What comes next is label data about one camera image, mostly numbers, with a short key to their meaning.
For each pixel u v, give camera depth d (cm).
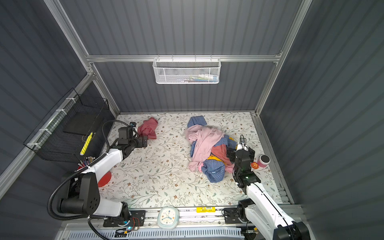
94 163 50
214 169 81
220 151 85
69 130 74
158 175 89
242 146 69
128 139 70
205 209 75
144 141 85
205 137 89
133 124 80
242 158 60
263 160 87
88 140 72
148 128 102
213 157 86
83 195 43
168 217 71
